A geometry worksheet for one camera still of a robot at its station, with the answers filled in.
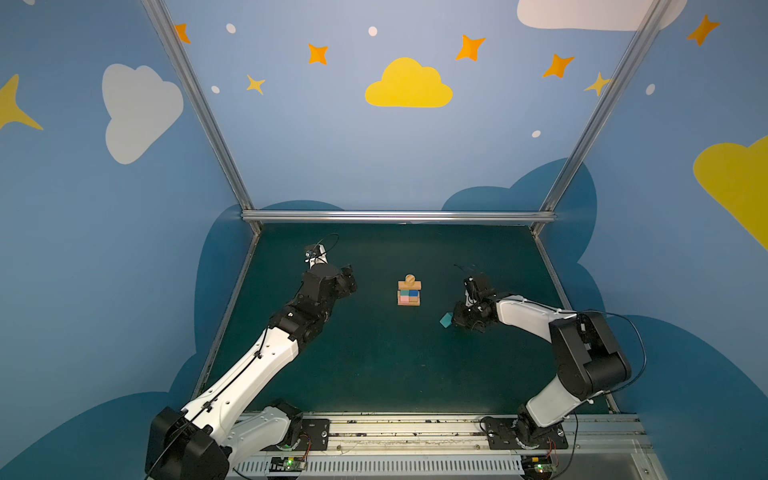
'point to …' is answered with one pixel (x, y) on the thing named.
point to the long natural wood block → (403, 286)
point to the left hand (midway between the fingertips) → (343, 270)
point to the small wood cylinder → (409, 279)
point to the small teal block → (404, 293)
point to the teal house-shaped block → (446, 320)
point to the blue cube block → (414, 293)
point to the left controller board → (287, 464)
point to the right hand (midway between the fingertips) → (458, 317)
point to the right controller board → (538, 466)
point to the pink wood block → (408, 300)
